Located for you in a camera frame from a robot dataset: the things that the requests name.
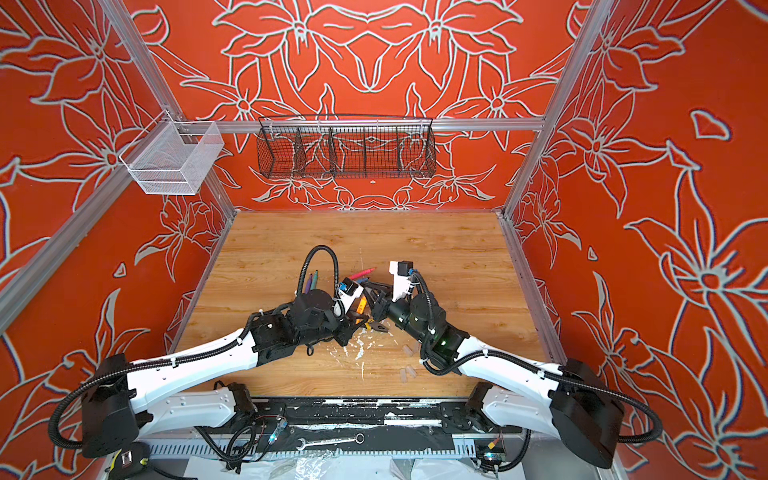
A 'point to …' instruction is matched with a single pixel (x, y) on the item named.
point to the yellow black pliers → (375, 325)
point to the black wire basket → (344, 145)
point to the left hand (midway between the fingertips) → (366, 312)
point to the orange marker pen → (360, 307)
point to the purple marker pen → (308, 285)
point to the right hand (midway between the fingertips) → (355, 288)
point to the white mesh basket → (173, 157)
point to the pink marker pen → (361, 273)
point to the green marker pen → (314, 280)
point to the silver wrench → (302, 444)
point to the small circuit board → (490, 453)
